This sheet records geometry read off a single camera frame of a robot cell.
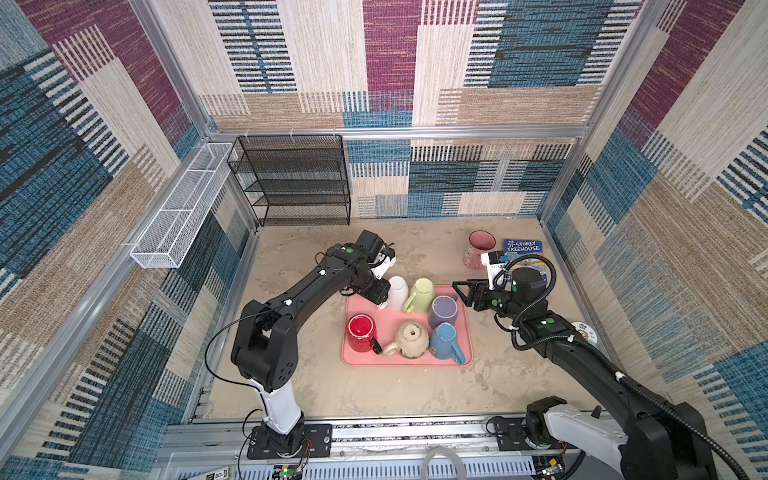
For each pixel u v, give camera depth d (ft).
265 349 1.54
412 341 2.66
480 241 3.53
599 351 1.67
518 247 3.56
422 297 2.92
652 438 1.29
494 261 2.35
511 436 2.39
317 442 2.41
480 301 2.31
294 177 3.55
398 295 2.96
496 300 2.29
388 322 3.02
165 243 2.31
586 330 2.72
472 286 2.35
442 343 2.62
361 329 2.72
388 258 2.62
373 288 2.54
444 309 2.86
